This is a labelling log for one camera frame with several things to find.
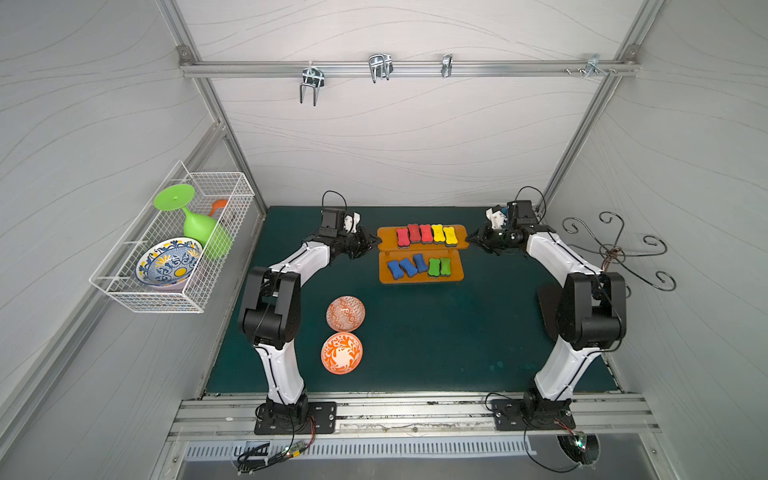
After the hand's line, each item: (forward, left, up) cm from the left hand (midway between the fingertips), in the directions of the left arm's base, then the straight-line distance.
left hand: (384, 241), depth 92 cm
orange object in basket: (-2, +44, +17) cm, 47 cm away
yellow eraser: (+3, -17, +1) cm, 18 cm away
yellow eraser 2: (+2, -21, +1) cm, 21 cm away
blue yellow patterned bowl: (-23, +44, +20) cm, 54 cm away
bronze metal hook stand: (-17, -54, +16) cm, 59 cm away
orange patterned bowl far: (-18, +12, -13) cm, 25 cm away
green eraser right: (0, -21, -13) cm, 24 cm away
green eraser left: (-1, -17, -13) cm, 22 cm away
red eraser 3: (+3, -13, +1) cm, 14 cm away
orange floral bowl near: (-30, +11, -14) cm, 35 cm away
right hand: (+2, -27, 0) cm, 27 cm away
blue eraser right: (0, -12, -12) cm, 17 cm away
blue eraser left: (-2, -4, -12) cm, 13 cm away
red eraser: (0, -6, +1) cm, 6 cm away
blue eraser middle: (-1, -8, -13) cm, 15 cm away
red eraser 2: (+3, -10, +1) cm, 10 cm away
